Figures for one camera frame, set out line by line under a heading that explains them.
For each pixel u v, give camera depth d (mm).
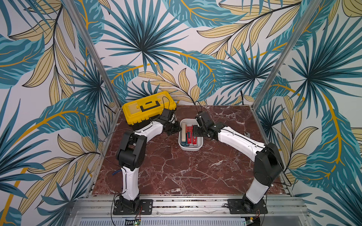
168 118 784
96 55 864
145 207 733
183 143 947
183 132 958
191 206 749
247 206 651
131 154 531
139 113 924
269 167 465
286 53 858
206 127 663
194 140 949
